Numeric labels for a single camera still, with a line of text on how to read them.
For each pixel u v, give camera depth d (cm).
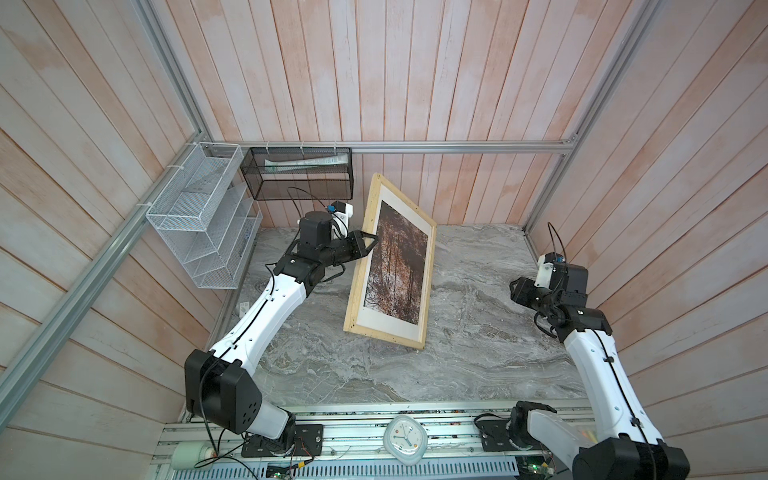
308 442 73
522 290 70
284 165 91
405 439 71
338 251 65
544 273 70
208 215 73
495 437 73
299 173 105
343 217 69
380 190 79
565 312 54
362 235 69
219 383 40
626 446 38
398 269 83
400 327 81
